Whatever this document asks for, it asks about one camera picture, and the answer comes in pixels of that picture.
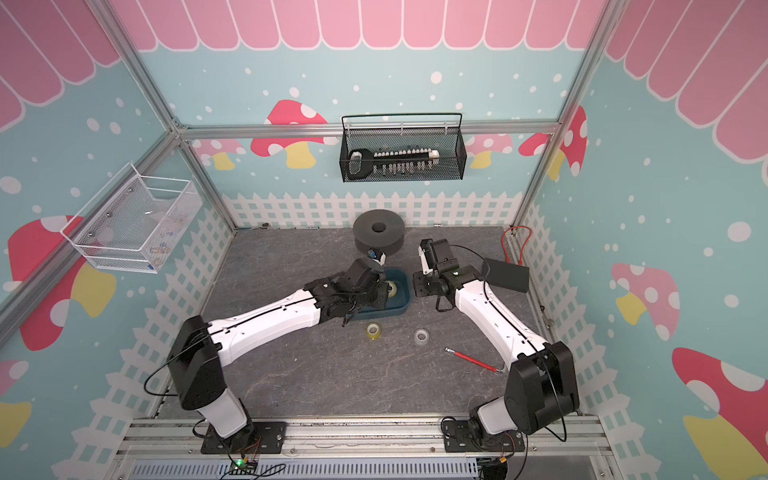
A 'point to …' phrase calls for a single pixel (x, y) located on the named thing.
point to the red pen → (474, 361)
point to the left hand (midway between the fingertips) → (384, 291)
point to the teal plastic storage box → (399, 303)
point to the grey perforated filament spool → (380, 229)
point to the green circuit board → (241, 463)
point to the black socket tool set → (362, 162)
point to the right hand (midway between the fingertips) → (422, 280)
